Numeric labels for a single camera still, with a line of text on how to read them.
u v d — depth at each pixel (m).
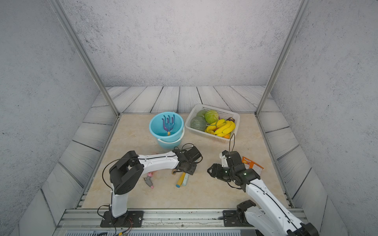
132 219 0.73
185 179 0.85
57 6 0.70
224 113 1.11
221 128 0.97
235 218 0.72
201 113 1.10
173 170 0.89
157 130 0.98
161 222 0.73
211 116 1.02
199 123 0.99
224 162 0.74
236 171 0.60
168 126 0.99
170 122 0.99
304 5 0.70
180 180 0.84
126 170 0.53
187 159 0.68
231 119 1.07
